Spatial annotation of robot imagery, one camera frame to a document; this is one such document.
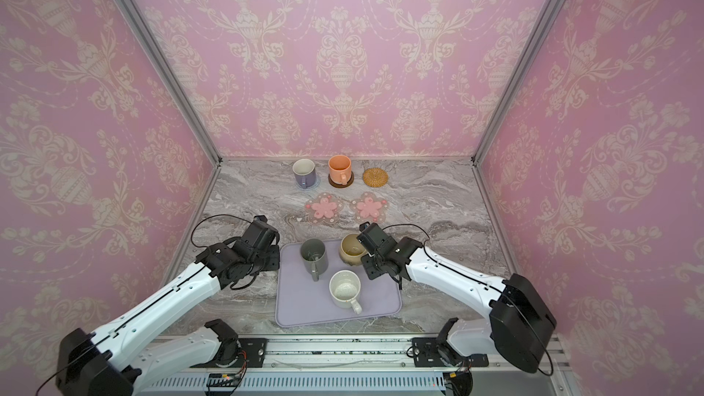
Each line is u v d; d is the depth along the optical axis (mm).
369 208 1060
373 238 636
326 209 1038
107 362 392
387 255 610
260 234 603
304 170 1124
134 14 777
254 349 748
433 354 731
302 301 816
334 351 760
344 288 852
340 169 1044
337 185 1101
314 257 908
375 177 1135
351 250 917
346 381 777
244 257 570
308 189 1097
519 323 406
